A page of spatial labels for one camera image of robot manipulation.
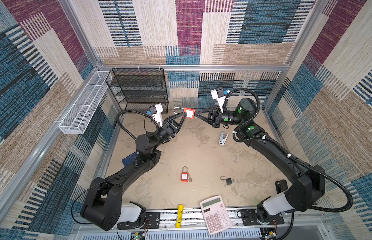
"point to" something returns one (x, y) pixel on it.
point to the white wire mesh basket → (77, 119)
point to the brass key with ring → (190, 179)
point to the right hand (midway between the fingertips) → (195, 116)
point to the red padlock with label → (184, 176)
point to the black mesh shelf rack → (139, 89)
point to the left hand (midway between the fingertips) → (186, 114)
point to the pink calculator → (216, 216)
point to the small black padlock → (228, 180)
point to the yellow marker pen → (179, 216)
